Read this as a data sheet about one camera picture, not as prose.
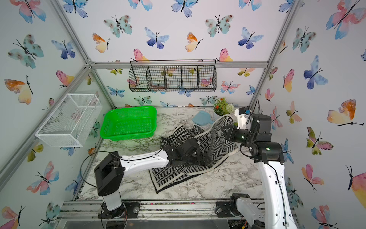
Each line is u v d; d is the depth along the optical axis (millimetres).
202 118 1129
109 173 449
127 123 1111
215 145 742
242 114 573
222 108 979
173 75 979
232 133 563
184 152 623
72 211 754
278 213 366
